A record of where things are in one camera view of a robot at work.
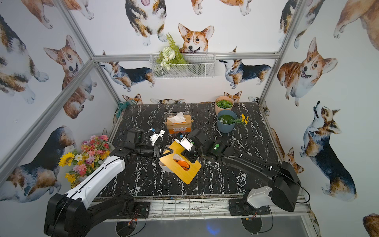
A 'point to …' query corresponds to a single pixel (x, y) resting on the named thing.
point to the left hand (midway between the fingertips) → (171, 148)
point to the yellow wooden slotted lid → (186, 176)
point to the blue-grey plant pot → (226, 119)
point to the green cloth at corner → (121, 106)
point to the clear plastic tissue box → (177, 131)
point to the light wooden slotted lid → (187, 124)
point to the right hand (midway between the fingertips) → (187, 144)
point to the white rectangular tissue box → (166, 168)
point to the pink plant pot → (222, 103)
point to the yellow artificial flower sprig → (244, 120)
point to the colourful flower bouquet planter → (93, 151)
